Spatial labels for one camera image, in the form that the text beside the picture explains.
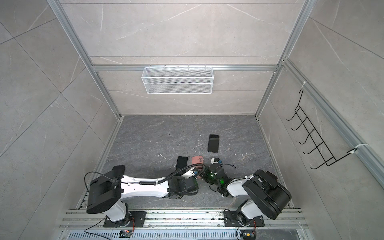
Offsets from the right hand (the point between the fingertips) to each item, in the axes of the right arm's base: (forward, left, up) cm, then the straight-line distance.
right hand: (197, 169), depth 89 cm
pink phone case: (+8, 0, -2) cm, 8 cm away
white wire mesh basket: (+52, +12, +28) cm, 60 cm away
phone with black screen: (+5, +10, -1) cm, 11 cm away
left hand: (-4, +9, +4) cm, 10 cm away
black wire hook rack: (-7, -51, +32) cm, 61 cm away
